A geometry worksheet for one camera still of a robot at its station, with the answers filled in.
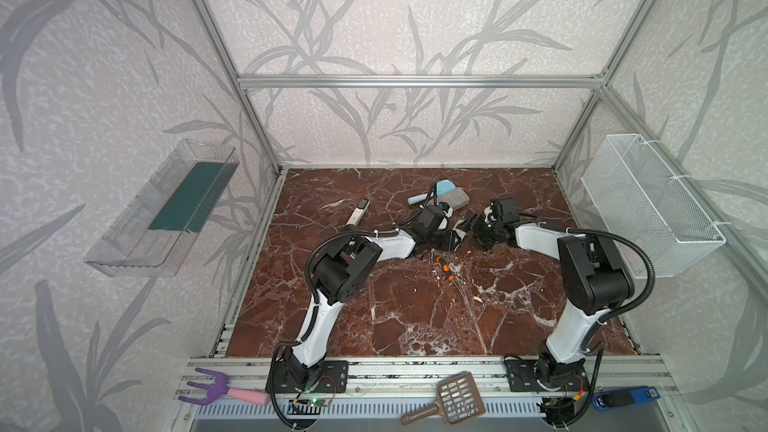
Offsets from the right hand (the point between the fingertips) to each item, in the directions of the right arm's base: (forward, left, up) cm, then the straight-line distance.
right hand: (461, 222), depth 98 cm
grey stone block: (+12, 0, -3) cm, 12 cm away
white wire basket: (-13, -35, +29) cm, 47 cm away
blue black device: (-48, -33, -4) cm, 58 cm away
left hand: (-4, +1, 0) cm, 4 cm away
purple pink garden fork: (-46, +65, -4) cm, 80 cm away
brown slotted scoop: (-49, +6, -4) cm, 49 cm away
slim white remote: (+7, +35, -3) cm, 36 cm away
